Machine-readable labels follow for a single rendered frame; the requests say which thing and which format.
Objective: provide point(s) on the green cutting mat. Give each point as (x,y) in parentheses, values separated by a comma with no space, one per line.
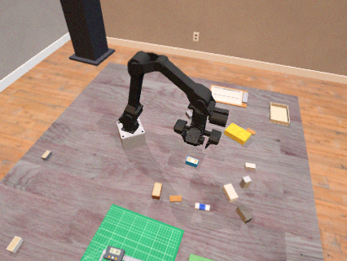
(140,236)

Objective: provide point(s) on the yellow sponge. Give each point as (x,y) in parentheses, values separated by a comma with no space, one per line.
(237,133)

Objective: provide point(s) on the green rectangular block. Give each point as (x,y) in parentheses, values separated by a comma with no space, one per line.
(193,257)

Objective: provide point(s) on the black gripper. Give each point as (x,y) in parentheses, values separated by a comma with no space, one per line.
(181,128)

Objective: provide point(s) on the blue block with black label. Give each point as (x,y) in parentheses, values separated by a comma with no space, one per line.
(192,161)

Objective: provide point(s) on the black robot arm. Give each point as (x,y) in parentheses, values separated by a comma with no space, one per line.
(201,100)

